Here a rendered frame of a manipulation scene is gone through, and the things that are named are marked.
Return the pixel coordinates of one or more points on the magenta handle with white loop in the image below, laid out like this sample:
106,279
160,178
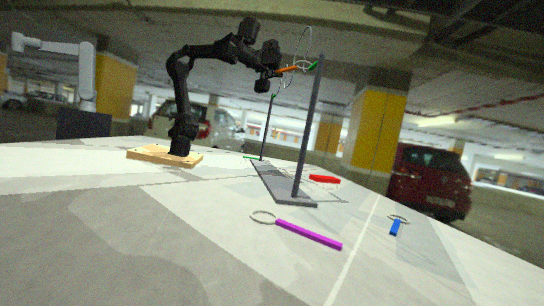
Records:
296,229

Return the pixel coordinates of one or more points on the red flat block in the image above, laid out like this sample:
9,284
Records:
324,179

